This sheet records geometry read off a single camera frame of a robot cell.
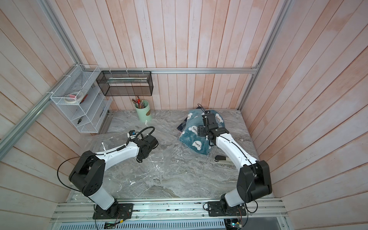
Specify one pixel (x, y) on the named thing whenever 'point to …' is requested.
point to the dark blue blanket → (182, 125)
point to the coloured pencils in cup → (139, 102)
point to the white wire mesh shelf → (92, 109)
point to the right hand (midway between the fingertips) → (205, 127)
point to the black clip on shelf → (79, 120)
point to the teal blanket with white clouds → (189, 139)
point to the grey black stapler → (220, 157)
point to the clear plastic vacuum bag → (159, 177)
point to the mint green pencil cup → (144, 115)
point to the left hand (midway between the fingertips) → (129, 149)
